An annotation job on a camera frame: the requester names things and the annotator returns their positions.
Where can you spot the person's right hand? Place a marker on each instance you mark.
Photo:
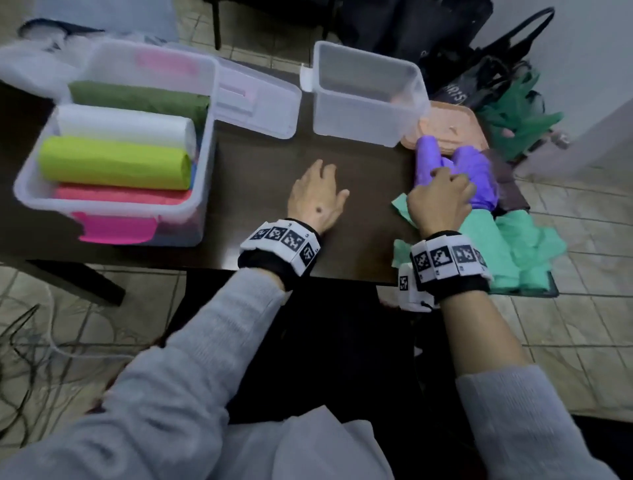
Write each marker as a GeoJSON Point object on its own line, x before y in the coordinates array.
{"type": "Point", "coordinates": [440, 205]}

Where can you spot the person's left hand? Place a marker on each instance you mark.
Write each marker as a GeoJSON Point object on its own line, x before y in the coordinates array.
{"type": "Point", "coordinates": [316, 198]}

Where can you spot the small clear plastic bin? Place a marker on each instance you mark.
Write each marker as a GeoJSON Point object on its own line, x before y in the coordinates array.
{"type": "Point", "coordinates": [346, 123]}

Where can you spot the blue plastic bag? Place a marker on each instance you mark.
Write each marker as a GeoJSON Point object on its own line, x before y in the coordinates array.
{"type": "Point", "coordinates": [194, 173]}

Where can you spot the red plastic bag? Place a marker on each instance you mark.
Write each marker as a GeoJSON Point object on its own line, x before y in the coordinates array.
{"type": "Point", "coordinates": [118, 194]}

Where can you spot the olive green bag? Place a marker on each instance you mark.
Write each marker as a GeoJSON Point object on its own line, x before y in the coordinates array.
{"type": "Point", "coordinates": [138, 96]}

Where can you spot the yellow-green bag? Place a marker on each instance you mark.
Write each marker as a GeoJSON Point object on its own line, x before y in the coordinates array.
{"type": "Point", "coordinates": [114, 163]}

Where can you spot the white bag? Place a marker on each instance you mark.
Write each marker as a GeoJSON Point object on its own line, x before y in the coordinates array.
{"type": "Point", "coordinates": [123, 126]}

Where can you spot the translucent zipper bag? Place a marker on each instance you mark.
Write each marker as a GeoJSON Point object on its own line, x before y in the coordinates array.
{"type": "Point", "coordinates": [29, 69]}

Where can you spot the person's left forearm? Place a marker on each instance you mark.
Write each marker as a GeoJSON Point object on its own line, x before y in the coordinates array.
{"type": "Point", "coordinates": [163, 385]}

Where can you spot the person's right forearm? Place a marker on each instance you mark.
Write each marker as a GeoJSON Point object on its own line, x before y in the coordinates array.
{"type": "Point", "coordinates": [504, 395]}

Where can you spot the person's black trousers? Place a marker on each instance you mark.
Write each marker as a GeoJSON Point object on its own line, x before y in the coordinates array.
{"type": "Point", "coordinates": [336, 356]}

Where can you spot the black right wristband with markers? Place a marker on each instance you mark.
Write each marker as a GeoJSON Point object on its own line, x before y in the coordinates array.
{"type": "Point", "coordinates": [460, 287]}

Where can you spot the black wristband with markers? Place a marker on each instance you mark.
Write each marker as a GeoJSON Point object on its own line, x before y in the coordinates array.
{"type": "Point", "coordinates": [460, 287]}
{"type": "Point", "coordinates": [267, 267]}

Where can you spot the black left wristband with markers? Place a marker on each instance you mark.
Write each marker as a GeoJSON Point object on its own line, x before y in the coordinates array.
{"type": "Point", "coordinates": [267, 267]}

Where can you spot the green plastic bag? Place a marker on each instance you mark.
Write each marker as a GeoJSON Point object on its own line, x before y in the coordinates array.
{"type": "Point", "coordinates": [519, 118]}

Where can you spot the dark patterned bag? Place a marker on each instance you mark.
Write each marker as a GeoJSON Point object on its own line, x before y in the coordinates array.
{"type": "Point", "coordinates": [465, 89]}

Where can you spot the black chair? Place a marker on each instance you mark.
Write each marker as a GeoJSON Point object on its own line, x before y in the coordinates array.
{"type": "Point", "coordinates": [216, 24]}

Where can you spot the blue-grey floor mat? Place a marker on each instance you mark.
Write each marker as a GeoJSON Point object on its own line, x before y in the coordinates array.
{"type": "Point", "coordinates": [109, 15]}

